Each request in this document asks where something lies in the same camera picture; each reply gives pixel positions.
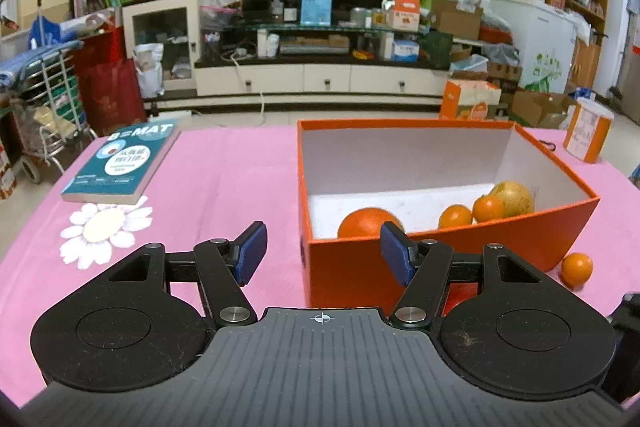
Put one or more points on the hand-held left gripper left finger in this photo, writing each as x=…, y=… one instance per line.
x=252, y=252

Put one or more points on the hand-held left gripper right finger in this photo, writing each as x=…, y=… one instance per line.
x=395, y=257

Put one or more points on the large orange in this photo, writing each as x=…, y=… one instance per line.
x=362, y=223

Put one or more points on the orange cardboard box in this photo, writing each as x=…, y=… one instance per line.
x=350, y=274

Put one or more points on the small orange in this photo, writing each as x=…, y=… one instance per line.
x=455, y=217
x=488, y=208
x=576, y=269

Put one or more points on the round yellow pear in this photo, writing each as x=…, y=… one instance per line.
x=517, y=197

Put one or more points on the pink flower tablecloth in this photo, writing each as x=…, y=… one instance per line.
x=225, y=187

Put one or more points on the teal book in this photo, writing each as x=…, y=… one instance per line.
x=120, y=162

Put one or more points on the orange and white carton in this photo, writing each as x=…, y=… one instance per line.
x=470, y=99

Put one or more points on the white television stand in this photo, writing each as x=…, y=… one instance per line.
x=325, y=79

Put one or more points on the open cardboard box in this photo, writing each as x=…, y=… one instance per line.
x=537, y=107

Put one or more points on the large red paper bag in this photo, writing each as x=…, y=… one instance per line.
x=112, y=97

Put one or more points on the white plastic bag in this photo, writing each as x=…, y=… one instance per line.
x=148, y=67

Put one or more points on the orange and white canister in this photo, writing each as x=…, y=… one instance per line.
x=587, y=132

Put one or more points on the brown cardboard box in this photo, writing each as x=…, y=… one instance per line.
x=455, y=22

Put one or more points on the white box with orange top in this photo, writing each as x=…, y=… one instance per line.
x=404, y=14

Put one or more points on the metal shopping cart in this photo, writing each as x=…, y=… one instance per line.
x=50, y=97

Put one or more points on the small red paper bag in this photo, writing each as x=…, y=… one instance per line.
x=100, y=47

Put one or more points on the blue packet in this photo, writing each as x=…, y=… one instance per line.
x=317, y=4

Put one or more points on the white refrigerator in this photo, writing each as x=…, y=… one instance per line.
x=535, y=42

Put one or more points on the red and white carton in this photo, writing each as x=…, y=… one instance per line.
x=6, y=172

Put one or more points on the white glass-door cabinet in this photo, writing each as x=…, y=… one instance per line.
x=160, y=4

